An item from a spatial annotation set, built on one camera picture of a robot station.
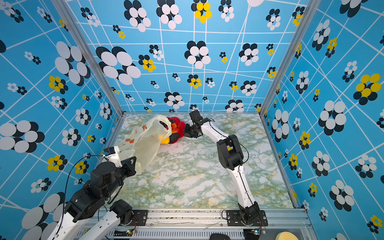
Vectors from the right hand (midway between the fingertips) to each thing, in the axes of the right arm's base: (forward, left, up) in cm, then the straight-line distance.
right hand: (184, 134), depth 101 cm
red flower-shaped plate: (+9, +4, -1) cm, 10 cm away
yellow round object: (-55, -49, -3) cm, 74 cm away
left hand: (-28, +18, +20) cm, 39 cm away
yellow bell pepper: (-8, +11, +4) cm, 14 cm away
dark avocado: (-3, +7, 0) cm, 8 cm away
